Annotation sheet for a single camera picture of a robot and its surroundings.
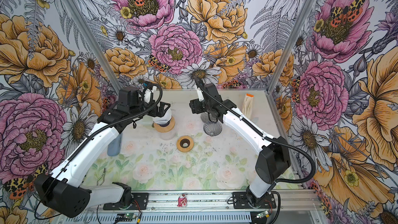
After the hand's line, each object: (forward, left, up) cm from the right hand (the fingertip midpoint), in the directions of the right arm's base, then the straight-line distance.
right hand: (196, 107), depth 82 cm
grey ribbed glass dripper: (-1, -9, -20) cm, 22 cm away
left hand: (-3, +17, +4) cm, 17 cm away
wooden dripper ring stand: (-5, +17, -11) cm, 21 cm away
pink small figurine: (-39, +7, -20) cm, 44 cm away
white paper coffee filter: (-1, +18, -9) cm, 20 cm away
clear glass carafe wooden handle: (-3, +17, -22) cm, 28 cm away
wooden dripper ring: (-13, +6, -22) cm, 26 cm away
